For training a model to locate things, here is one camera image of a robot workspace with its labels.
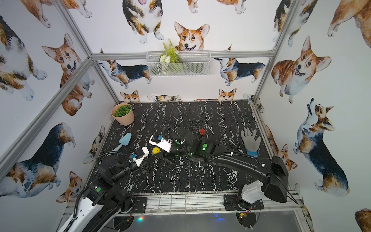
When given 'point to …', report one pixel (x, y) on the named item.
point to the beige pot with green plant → (123, 113)
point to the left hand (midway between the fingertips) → (157, 149)
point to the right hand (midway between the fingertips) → (154, 150)
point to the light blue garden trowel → (124, 140)
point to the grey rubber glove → (251, 143)
